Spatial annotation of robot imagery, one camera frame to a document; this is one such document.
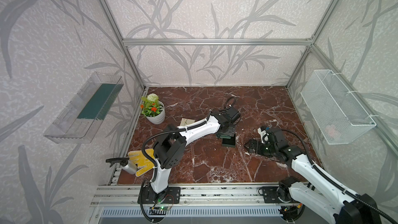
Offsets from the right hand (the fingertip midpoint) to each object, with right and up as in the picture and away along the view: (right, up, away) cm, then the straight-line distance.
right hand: (249, 145), depth 83 cm
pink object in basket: (+37, +10, -10) cm, 40 cm away
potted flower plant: (-55, +20, +5) cm, 59 cm away
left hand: (-12, +7, +5) cm, 14 cm away
